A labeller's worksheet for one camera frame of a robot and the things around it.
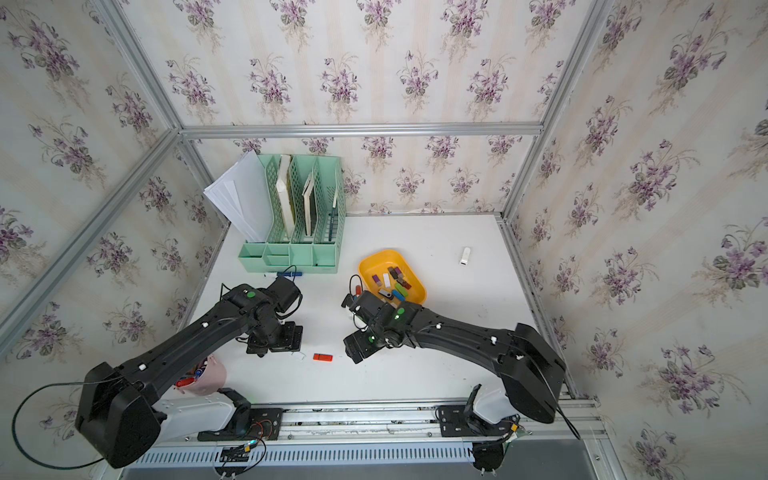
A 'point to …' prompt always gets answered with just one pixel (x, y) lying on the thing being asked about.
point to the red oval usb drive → (358, 290)
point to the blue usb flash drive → (398, 295)
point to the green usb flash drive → (402, 290)
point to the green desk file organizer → (308, 201)
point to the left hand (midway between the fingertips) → (292, 350)
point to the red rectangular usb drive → (322, 357)
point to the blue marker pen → (289, 273)
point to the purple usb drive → (377, 280)
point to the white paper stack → (242, 195)
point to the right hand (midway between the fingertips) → (362, 345)
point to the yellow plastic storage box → (377, 263)
